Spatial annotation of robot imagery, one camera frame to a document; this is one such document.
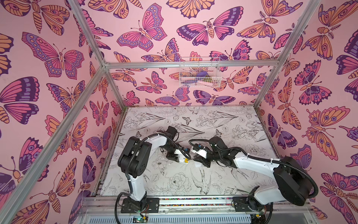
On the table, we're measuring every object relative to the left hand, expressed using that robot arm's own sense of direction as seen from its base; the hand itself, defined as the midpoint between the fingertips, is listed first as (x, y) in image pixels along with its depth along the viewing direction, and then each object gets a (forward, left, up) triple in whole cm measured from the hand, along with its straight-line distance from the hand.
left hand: (179, 153), depth 93 cm
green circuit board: (-36, +20, -2) cm, 41 cm away
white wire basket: (+47, -7, +35) cm, 59 cm away
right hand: (-5, -10, +8) cm, 14 cm away
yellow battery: (-5, -5, 0) cm, 7 cm away
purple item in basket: (+43, -16, +33) cm, 56 cm away
